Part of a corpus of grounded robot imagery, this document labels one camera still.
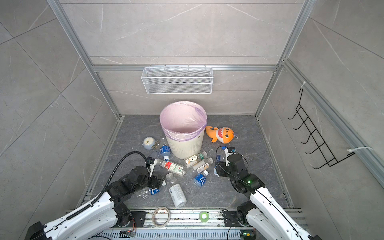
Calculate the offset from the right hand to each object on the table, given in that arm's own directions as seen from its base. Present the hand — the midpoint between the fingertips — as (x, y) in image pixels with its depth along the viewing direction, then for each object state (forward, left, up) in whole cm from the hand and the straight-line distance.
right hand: (219, 162), depth 80 cm
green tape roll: (-24, +9, -13) cm, 29 cm away
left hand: (-3, +33, -3) cm, 33 cm away
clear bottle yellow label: (+2, +8, -8) cm, 11 cm away
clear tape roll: (-23, +32, -13) cm, 42 cm away
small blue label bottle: (-7, +11, -7) cm, 15 cm away
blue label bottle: (+12, +32, -6) cm, 35 cm away
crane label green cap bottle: (+6, +13, -7) cm, 16 cm away
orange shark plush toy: (+22, -6, -5) cm, 23 cm away
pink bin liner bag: (+30, +21, +2) cm, 36 cm away
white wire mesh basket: (+53, +26, +18) cm, 62 cm away
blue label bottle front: (-14, +40, -7) cm, 43 cm away
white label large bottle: (-13, +23, -6) cm, 28 cm away
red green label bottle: (+1, +27, -6) cm, 28 cm away
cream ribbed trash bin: (+7, +18, +12) cm, 23 cm away
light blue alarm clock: (+19, +44, -7) cm, 49 cm away
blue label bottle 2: (+1, 0, +7) cm, 7 cm away
